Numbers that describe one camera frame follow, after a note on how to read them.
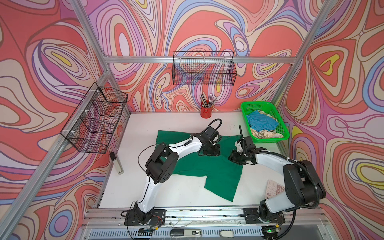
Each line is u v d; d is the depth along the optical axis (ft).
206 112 3.73
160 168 1.71
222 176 2.96
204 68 3.15
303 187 1.46
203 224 2.38
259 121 3.52
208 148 2.59
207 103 3.74
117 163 2.90
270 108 3.76
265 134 3.32
